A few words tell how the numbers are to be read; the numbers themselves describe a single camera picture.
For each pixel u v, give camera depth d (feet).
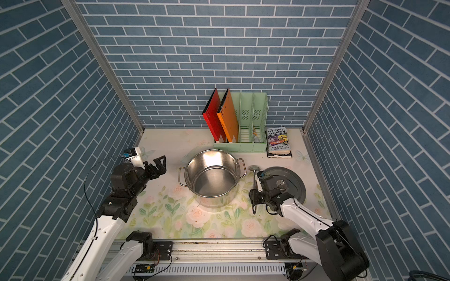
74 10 2.32
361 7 2.31
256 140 3.77
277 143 3.55
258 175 2.64
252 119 3.87
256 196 2.56
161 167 2.20
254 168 3.25
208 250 2.47
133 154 2.05
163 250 2.41
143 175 2.06
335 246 1.34
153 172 2.15
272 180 2.24
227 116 2.98
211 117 2.95
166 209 2.80
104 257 1.50
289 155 3.44
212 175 3.15
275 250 2.41
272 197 2.18
